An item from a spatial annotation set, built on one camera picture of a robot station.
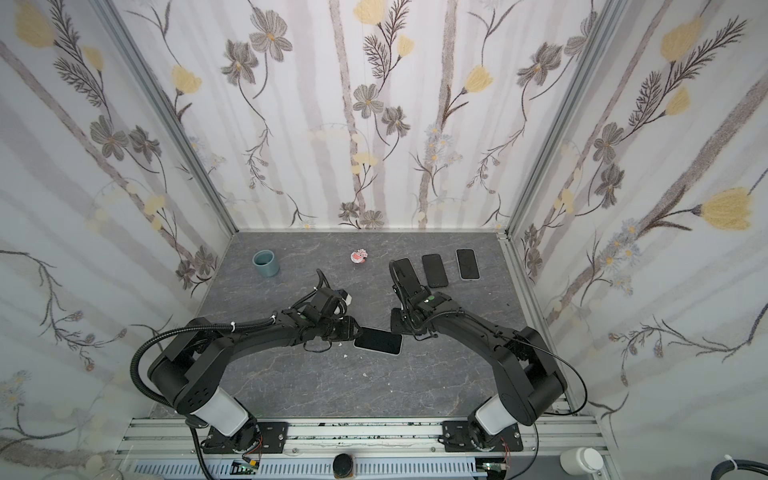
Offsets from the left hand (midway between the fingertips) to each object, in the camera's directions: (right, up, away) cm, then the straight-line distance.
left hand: (356, 324), depth 89 cm
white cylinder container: (+52, -24, -25) cm, 63 cm away
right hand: (+10, +2, -3) cm, 11 cm away
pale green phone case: (+7, -6, +2) cm, 9 cm away
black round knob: (0, -25, -26) cm, 36 cm away
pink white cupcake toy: (-1, +21, +21) cm, 30 cm away
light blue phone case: (+40, +18, +22) cm, 49 cm away
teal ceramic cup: (-33, +19, +13) cm, 40 cm away
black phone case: (+27, +16, +21) cm, 37 cm away
